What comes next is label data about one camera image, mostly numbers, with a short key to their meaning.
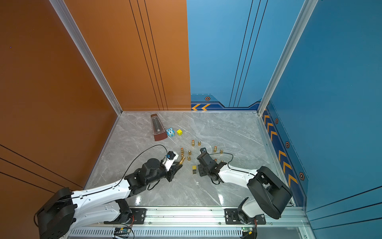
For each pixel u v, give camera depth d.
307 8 0.70
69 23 0.74
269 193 0.43
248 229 0.72
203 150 0.80
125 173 0.89
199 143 0.99
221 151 0.96
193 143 0.97
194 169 0.83
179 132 1.05
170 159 0.67
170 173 0.69
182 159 0.77
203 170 0.69
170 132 1.05
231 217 0.72
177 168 0.77
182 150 0.94
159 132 0.99
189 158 0.92
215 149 0.95
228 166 0.60
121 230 0.72
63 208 0.41
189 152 0.94
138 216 0.74
